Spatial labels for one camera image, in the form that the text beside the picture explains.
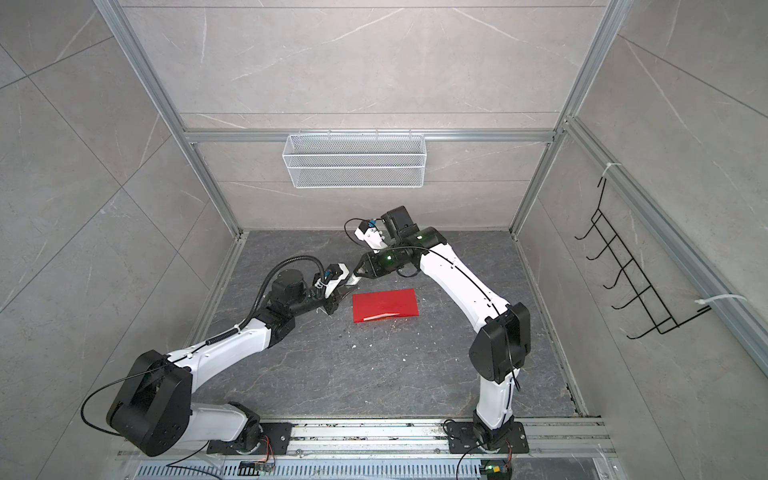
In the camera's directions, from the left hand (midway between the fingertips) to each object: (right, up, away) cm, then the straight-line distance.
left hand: (352, 274), depth 81 cm
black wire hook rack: (+65, +3, -13) cm, 67 cm away
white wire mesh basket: (-2, +38, +20) cm, 43 cm away
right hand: (+2, +2, -2) cm, 4 cm away
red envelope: (+9, -11, +17) cm, 22 cm away
